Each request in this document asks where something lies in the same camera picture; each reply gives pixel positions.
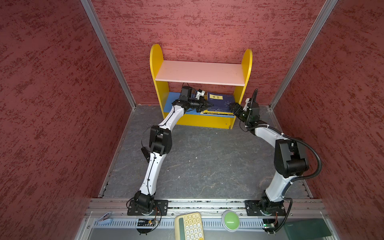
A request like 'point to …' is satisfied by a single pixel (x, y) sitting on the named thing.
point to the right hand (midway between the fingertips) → (231, 109)
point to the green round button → (230, 220)
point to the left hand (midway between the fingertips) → (213, 107)
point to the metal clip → (106, 215)
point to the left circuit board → (146, 222)
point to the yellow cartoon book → (216, 113)
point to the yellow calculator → (189, 226)
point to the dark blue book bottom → (221, 102)
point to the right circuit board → (268, 223)
